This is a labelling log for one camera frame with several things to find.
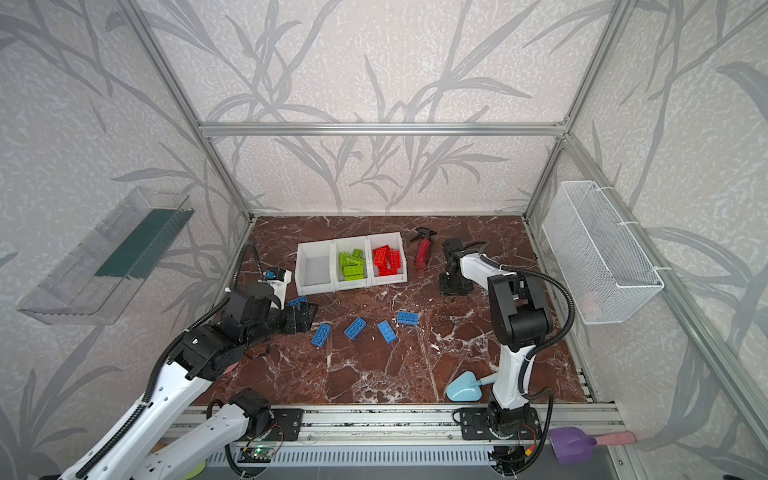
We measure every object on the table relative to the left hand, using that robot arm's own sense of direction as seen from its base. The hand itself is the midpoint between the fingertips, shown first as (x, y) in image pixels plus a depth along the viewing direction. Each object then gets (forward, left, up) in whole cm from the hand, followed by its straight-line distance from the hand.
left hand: (309, 298), depth 73 cm
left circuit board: (-30, +12, -22) cm, 39 cm away
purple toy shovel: (-28, -64, -19) cm, 73 cm away
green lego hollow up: (+20, -7, -18) cm, 27 cm away
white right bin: (+31, -20, -17) cm, 41 cm away
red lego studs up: (+21, -17, -20) cm, 34 cm away
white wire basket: (-1, -66, +15) cm, 67 cm away
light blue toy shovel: (-15, -40, -20) cm, 48 cm away
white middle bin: (+33, -3, -20) cm, 39 cm away
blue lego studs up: (0, -19, -20) cm, 28 cm away
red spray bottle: (+31, -31, -20) cm, 48 cm away
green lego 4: (+18, -7, -19) cm, 27 cm away
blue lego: (-2, +1, -19) cm, 19 cm away
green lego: (+28, -7, -20) cm, 35 cm away
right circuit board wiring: (-31, -51, -25) cm, 65 cm away
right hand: (+17, -40, -21) cm, 48 cm away
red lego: (+23, -16, -15) cm, 32 cm away
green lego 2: (+28, -1, -22) cm, 35 cm away
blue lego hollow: (+4, -25, -20) cm, 33 cm away
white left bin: (+24, +8, -22) cm, 34 cm away
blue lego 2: (0, -9, -20) cm, 22 cm away
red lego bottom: (+25, -21, -19) cm, 37 cm away
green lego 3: (+23, -6, -18) cm, 30 cm away
